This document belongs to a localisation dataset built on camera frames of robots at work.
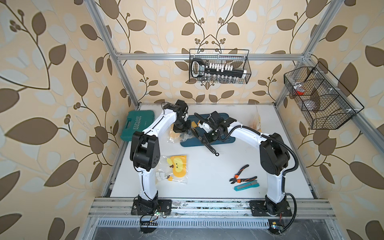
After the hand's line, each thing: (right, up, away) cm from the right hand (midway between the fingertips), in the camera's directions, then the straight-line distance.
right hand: (203, 141), depth 91 cm
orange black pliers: (+18, -20, -8) cm, 28 cm away
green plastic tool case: (-47, +12, +14) cm, 50 cm away
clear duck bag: (-19, +1, +6) cm, 20 cm away
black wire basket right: (+60, +22, -17) cm, 66 cm away
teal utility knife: (+25, -22, -10) cm, 35 cm away
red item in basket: (+53, +29, -10) cm, 61 cm away
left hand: (-11, +7, 0) cm, 13 cm away
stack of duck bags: (-17, -15, -6) cm, 24 cm away
